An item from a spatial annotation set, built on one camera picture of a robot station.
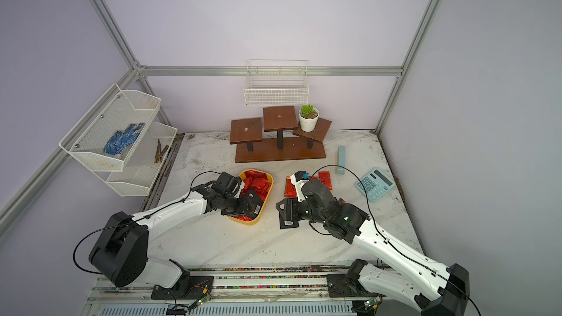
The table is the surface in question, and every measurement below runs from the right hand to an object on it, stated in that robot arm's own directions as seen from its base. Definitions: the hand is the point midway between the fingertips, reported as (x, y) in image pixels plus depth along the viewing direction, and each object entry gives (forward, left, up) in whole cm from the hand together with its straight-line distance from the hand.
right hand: (283, 208), depth 72 cm
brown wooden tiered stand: (+41, +3, -8) cm, 42 cm away
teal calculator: (+21, -43, -20) cm, 52 cm away
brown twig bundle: (+30, +55, -5) cm, 63 cm away
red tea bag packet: (+19, -3, -19) cm, 27 cm away
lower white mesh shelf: (+25, +60, -6) cm, 66 cm away
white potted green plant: (+41, -11, +4) cm, 42 cm away
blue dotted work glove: (+22, +58, +12) cm, 63 cm away
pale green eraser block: (+33, -28, -16) cm, 46 cm away
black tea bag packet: (-6, -2, +9) cm, 11 cm away
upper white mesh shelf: (+25, +62, +13) cm, 68 cm away
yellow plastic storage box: (+20, +10, -15) cm, 26 cm away
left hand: (+6, +15, -14) cm, 22 cm away
